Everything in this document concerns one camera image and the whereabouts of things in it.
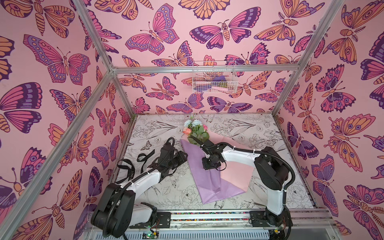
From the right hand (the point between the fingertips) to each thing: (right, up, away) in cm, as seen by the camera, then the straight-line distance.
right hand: (205, 165), depth 91 cm
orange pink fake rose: (-12, +21, +15) cm, 28 cm away
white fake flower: (-7, +26, +12) cm, 30 cm away
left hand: (-11, +7, -4) cm, 14 cm away
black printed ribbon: (-49, 0, +3) cm, 49 cm away
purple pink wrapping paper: (+5, -9, -8) cm, 13 cm away
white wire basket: (+6, +55, +4) cm, 56 cm away
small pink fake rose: (+1, +23, +16) cm, 28 cm away
